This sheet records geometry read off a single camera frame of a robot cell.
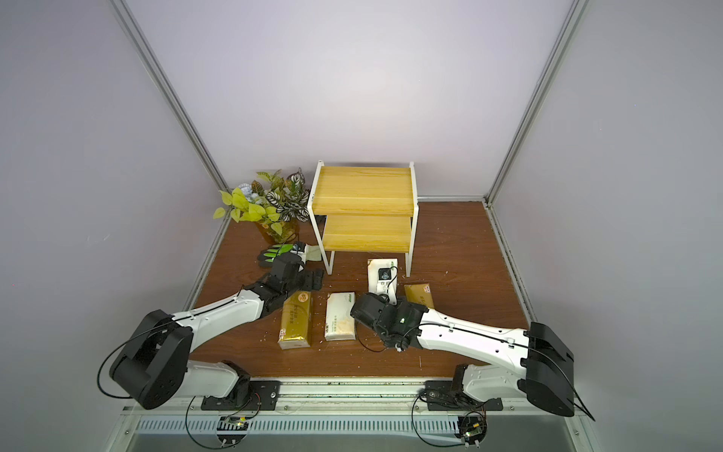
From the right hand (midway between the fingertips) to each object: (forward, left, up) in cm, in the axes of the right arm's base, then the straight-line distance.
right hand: (377, 297), depth 78 cm
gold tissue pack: (-5, +23, -6) cm, 25 cm away
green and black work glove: (+12, +20, +4) cm, 24 cm away
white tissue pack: (-1, -1, +12) cm, 12 cm away
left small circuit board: (-31, +38, -16) cm, 51 cm away
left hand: (+12, +21, -5) cm, 25 cm away
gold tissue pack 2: (+5, -13, -7) cm, 16 cm away
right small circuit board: (-28, -24, -15) cm, 40 cm away
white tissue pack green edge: (-5, +11, -8) cm, 15 cm away
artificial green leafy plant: (+26, +33, +13) cm, 44 cm away
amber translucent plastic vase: (+20, +32, +4) cm, 38 cm away
